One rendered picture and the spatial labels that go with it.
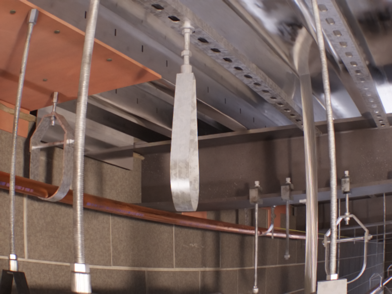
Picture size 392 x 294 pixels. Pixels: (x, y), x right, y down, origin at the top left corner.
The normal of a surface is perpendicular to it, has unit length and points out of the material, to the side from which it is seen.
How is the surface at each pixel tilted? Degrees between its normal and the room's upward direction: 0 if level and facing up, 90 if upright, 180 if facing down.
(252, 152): 90
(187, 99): 74
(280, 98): 180
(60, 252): 90
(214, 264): 90
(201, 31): 180
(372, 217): 90
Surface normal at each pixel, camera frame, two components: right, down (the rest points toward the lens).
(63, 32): 0.00, 0.97
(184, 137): -0.11, -0.49
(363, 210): -0.45, -0.20
